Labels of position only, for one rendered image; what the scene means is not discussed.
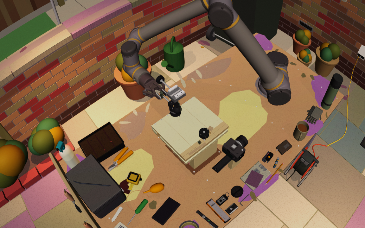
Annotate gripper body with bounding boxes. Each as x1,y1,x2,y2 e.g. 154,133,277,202
138,76,159,95

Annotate black ball head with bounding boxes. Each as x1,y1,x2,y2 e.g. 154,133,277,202
168,100,182,117

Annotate cream barn-door tracker body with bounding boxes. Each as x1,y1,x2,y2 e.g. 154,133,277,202
151,97,229,174

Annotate green watering can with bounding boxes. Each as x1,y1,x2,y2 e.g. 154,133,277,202
161,36,185,73

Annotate black seed tray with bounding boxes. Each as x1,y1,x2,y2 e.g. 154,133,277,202
77,122,125,163

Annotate orange pruning shears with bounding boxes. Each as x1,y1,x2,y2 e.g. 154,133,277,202
108,146,134,172

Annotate black wheel with axle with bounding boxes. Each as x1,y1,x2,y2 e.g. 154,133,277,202
205,26,235,47

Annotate yellow tape measure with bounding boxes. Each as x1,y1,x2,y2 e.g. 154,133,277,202
126,171,143,186

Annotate orange air blower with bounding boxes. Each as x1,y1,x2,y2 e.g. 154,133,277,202
143,182,165,195

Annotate dark brown clip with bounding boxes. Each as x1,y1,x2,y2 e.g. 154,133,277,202
119,180,131,194

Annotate white spray bottle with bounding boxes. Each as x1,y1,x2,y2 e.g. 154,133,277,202
55,141,80,169

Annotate dark grey toolbox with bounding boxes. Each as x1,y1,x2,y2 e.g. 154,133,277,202
65,154,127,219

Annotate green screwdriver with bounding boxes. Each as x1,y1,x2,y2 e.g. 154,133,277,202
127,198,149,225

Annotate black tablet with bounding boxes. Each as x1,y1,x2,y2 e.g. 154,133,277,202
151,197,181,226

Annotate grey pole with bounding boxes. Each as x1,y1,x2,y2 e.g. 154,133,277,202
50,0,61,16

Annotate black remote with buttons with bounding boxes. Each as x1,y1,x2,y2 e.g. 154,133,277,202
215,193,230,206

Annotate white marker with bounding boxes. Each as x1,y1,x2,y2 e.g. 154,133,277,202
111,206,124,222

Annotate black lens cap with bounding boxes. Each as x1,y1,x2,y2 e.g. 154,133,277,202
230,185,244,198

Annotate grey notepad with purple card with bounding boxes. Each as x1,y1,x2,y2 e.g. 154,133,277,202
240,161,271,191

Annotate dark green cabinet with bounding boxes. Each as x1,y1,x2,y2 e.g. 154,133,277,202
233,0,285,32

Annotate orange grey spirit level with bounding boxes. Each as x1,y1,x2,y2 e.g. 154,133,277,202
206,199,231,224

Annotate brown wallet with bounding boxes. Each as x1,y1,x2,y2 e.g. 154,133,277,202
276,139,293,155

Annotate black torch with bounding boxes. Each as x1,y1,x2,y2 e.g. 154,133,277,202
196,210,219,228

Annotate olive tape roll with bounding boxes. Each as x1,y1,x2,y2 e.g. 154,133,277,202
178,220,200,228

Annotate small black grey device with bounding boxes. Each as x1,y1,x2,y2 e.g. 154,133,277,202
225,203,239,215

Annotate orange pencil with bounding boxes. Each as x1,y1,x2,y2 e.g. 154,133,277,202
264,162,284,186

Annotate olive mug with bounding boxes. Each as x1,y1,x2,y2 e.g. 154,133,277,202
293,120,310,142

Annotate small terracotta pot with plant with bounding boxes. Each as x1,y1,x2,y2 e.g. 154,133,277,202
297,48,313,66

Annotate grey work glove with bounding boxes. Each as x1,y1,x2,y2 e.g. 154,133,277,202
305,105,324,124

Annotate large green orange bush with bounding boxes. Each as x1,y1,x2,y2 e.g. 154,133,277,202
0,138,29,189

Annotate tan pot with plant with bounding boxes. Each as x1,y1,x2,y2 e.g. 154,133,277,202
314,42,342,77

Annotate green thermos flask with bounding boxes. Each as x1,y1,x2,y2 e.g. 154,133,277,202
320,73,344,110

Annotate black camera with dovetail plate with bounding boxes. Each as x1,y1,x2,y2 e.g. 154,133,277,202
212,135,249,173

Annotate brown handled hand tool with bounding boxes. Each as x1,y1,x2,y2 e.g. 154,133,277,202
63,189,82,213

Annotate black red cable reel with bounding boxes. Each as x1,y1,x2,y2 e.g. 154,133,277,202
284,146,320,187

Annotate wall vent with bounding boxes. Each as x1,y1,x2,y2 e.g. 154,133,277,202
299,20,314,32

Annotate yellow cable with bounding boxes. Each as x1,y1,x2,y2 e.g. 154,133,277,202
327,54,362,148

